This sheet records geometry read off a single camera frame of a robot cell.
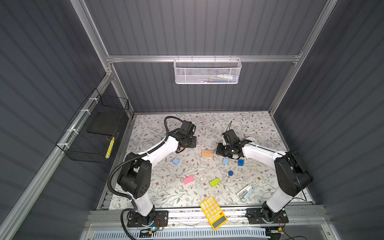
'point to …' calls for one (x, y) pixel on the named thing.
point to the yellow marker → (110, 148)
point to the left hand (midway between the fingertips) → (192, 141)
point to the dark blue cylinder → (230, 173)
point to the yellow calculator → (213, 213)
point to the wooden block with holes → (207, 153)
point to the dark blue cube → (240, 162)
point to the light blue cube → (176, 161)
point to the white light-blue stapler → (244, 193)
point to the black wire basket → (90, 135)
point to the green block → (215, 182)
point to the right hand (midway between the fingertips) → (217, 151)
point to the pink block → (188, 179)
